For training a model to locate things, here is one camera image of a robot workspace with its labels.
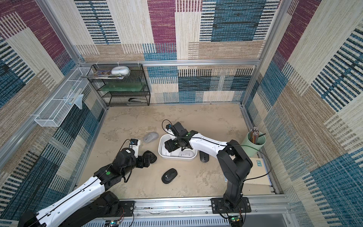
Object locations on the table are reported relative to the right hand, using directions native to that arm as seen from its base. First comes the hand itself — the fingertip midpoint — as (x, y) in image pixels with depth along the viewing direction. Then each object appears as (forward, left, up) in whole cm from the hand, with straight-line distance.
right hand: (170, 142), depth 89 cm
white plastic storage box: (-5, -2, -7) cm, 9 cm away
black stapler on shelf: (+36, +28, +3) cm, 46 cm away
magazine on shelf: (+35, +41, +27) cm, 60 cm away
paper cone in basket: (+13, +49, +25) cm, 56 cm away
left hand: (-8, +14, +4) cm, 16 cm away
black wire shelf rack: (+43, +44, -2) cm, 62 cm away
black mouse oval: (-18, 0, -6) cm, 19 cm away
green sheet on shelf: (+39, +35, +13) cm, 54 cm away
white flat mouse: (-5, -12, -5) cm, 14 cm away
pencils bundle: (-1, -49, +8) cm, 49 cm away
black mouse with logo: (-7, -21, -6) cm, 23 cm away
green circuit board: (-40, +26, -8) cm, 48 cm away
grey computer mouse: (+7, +14, -4) cm, 16 cm away
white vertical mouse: (-4, +2, -6) cm, 8 cm away
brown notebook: (-23, -52, -9) cm, 58 cm away
